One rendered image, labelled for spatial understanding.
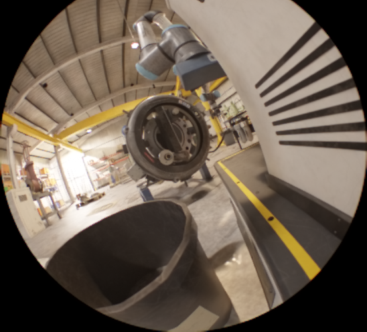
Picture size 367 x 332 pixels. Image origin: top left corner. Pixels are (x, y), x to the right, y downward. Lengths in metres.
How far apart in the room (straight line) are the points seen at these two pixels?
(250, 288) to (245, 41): 0.55
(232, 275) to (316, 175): 0.44
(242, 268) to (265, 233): 0.36
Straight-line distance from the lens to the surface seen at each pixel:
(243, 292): 0.48
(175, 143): 0.95
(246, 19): 0.16
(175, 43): 0.60
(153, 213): 0.34
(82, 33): 8.69
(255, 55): 0.16
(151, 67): 0.67
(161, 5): 9.08
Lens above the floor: 0.46
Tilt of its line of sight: level
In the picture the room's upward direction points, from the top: 24 degrees counter-clockwise
